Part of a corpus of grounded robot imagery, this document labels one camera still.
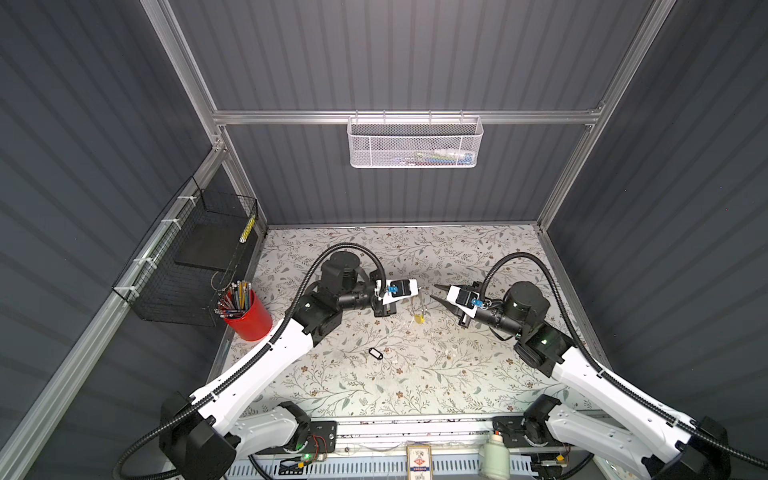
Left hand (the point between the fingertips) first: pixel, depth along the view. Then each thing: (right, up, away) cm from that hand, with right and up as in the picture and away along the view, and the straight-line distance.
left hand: (414, 282), depth 68 cm
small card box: (+1, -42, +2) cm, 42 cm away
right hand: (+6, -2, -1) cm, 6 cm away
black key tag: (-10, -23, +20) cm, 32 cm away
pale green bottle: (+17, -39, -2) cm, 43 cm away
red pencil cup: (-45, -9, +13) cm, 48 cm away
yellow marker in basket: (-45, +13, +14) cm, 49 cm away
